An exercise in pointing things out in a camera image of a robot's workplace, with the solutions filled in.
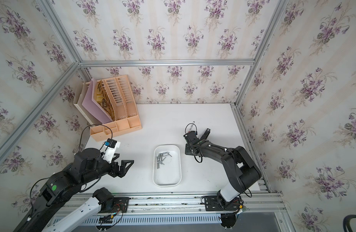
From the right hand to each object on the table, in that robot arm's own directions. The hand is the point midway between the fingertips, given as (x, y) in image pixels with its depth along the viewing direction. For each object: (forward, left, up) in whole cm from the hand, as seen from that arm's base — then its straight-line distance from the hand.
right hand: (191, 149), depth 93 cm
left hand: (-17, +30, +23) cm, 42 cm away
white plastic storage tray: (-16, +13, -1) cm, 20 cm away
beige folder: (+12, +65, +29) cm, 72 cm away
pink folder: (+15, +62, +26) cm, 68 cm away
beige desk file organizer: (+39, +60, +10) cm, 72 cm away
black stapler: (+11, -10, 0) cm, 15 cm away
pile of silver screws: (-5, +20, -1) cm, 20 cm away
